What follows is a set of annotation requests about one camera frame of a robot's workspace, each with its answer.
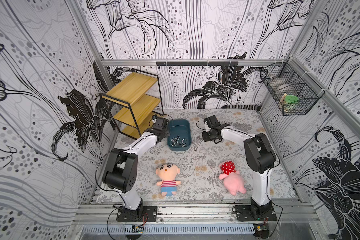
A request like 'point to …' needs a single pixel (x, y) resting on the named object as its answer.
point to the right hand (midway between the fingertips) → (206, 134)
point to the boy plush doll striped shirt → (167, 172)
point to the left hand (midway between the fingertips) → (165, 133)
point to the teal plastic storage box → (180, 139)
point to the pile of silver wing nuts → (175, 141)
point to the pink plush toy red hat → (233, 181)
